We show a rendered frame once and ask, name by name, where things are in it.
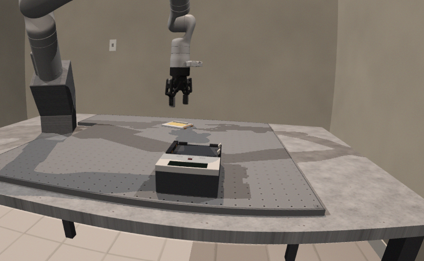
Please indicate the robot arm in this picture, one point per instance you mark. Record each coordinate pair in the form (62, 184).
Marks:
(41, 30)

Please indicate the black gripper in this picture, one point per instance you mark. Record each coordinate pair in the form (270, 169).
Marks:
(180, 84)

